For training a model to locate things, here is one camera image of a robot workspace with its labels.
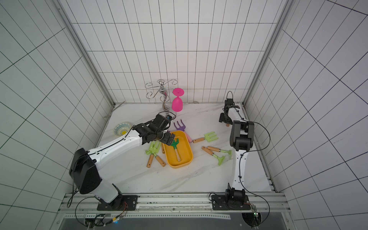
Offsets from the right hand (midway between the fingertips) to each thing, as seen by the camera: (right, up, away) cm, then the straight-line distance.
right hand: (222, 118), depth 109 cm
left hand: (-42, -10, -26) cm, 50 cm away
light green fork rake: (-6, -25, -20) cm, 33 cm away
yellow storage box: (-30, -20, -16) cm, 39 cm away
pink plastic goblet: (-35, +11, -14) cm, 39 cm away
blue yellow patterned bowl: (-76, -7, -6) cm, 77 cm away
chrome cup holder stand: (-43, +15, -14) cm, 48 cm away
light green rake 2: (-50, -20, -17) cm, 56 cm away
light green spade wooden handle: (-13, -13, -11) cm, 21 cm away
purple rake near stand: (-33, -7, -6) cm, 34 cm away
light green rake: (-50, -24, -21) cm, 60 cm away
